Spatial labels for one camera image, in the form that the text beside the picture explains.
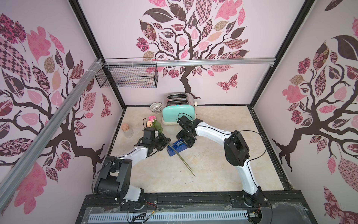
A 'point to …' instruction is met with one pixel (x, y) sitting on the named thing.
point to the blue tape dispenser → (179, 146)
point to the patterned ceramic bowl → (155, 107)
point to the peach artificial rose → (148, 123)
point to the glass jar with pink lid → (128, 132)
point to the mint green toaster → (176, 105)
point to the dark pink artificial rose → (153, 122)
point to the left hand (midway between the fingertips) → (171, 141)
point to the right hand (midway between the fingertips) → (179, 140)
